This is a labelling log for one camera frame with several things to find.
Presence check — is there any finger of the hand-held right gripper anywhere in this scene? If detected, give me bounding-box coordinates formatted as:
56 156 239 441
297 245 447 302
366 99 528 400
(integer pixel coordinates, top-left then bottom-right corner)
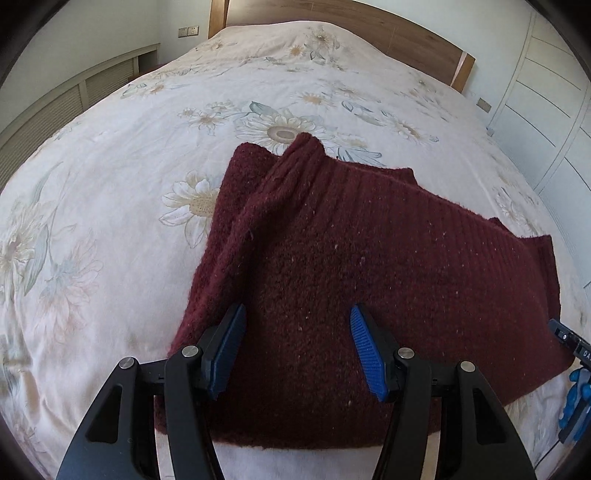
549 318 577 348

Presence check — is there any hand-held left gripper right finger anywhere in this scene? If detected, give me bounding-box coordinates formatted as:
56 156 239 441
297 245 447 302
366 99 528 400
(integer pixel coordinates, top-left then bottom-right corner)
349 303 539 480

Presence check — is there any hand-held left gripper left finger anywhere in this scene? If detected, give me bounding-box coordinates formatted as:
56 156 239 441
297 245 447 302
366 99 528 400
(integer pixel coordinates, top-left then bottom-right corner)
55 303 247 480

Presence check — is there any dark red knitted sweater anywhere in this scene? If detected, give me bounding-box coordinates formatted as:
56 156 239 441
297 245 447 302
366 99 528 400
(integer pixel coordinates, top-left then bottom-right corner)
154 132 575 449

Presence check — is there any person's right hand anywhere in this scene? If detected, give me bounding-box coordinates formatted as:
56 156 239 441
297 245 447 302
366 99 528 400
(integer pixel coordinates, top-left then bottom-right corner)
560 368 591 432

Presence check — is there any floral bed duvet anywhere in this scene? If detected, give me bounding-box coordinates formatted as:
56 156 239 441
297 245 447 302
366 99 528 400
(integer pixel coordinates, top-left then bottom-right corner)
0 21 591 480

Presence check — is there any white wardrobe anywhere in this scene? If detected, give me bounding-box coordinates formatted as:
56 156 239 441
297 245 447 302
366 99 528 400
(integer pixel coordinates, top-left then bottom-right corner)
489 9 591 296

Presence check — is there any wooden headboard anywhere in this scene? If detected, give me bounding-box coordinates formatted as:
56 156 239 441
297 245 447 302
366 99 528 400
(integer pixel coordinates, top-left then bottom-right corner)
208 0 476 95

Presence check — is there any black cable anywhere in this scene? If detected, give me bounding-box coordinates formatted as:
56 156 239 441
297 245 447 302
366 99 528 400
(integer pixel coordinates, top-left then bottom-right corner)
536 431 563 468

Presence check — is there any slatted low wall cabinet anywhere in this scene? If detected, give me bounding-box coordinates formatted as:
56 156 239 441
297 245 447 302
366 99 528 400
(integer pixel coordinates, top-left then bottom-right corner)
0 44 161 162

